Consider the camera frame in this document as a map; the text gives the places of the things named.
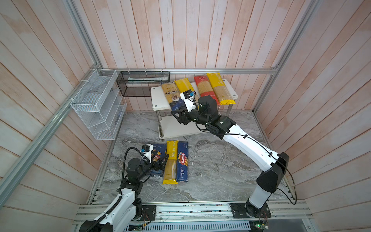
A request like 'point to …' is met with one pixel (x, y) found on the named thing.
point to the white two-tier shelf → (169, 126)
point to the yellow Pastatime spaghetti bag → (170, 169)
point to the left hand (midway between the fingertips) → (163, 155)
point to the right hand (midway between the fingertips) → (175, 110)
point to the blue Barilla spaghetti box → (182, 162)
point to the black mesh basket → (138, 83)
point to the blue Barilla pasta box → (159, 151)
